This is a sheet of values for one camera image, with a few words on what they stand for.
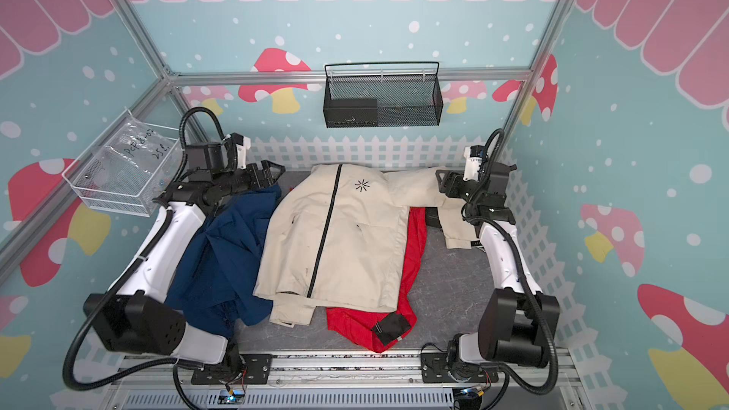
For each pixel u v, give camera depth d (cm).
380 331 79
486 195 62
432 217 99
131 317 41
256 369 75
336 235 94
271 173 70
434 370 74
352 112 91
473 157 70
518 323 42
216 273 83
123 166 74
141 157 73
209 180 59
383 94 94
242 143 70
